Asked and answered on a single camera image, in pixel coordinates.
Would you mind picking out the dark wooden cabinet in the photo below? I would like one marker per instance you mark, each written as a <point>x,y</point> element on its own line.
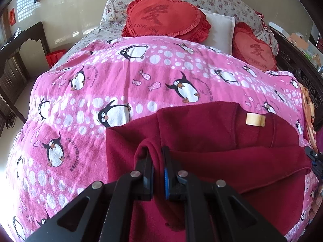
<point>15,68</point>

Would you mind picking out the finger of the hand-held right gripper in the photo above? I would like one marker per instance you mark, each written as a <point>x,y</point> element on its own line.
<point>315,157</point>

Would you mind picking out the dark carved wooden headboard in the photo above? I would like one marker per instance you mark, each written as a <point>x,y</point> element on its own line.
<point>295,65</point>

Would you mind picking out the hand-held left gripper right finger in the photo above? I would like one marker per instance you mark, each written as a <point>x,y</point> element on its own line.
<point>165,179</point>

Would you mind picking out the red heart cushion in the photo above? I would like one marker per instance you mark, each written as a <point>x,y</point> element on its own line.
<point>161,17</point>
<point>254,50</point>

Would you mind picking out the white pillow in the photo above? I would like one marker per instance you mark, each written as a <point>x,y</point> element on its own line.
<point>219,30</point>

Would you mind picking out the pink penguin print blanket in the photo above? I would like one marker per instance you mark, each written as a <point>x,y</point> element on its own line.
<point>101,80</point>

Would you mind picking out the red knot ornament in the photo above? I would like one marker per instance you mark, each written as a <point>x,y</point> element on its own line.
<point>261,17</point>

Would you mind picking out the floral bed sheet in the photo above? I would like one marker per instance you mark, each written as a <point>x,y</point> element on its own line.
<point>83,39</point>

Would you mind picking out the dark red fleece garment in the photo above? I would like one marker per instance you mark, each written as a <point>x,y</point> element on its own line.
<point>214,143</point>

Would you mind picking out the orange and cream towel blanket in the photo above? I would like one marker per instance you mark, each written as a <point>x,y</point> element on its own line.
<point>309,105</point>

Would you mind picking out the red paper bag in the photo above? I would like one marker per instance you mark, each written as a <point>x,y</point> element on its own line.
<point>54,58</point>

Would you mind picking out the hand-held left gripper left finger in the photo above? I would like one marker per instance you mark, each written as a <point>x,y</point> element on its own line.
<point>149,181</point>

